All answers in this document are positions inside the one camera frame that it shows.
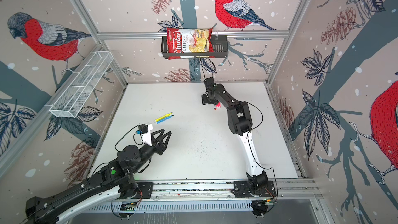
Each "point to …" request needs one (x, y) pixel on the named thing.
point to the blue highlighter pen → (162, 120)
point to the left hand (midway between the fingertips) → (167, 133)
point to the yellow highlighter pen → (163, 116)
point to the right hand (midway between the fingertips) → (205, 103)
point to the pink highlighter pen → (218, 104)
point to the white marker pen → (214, 108)
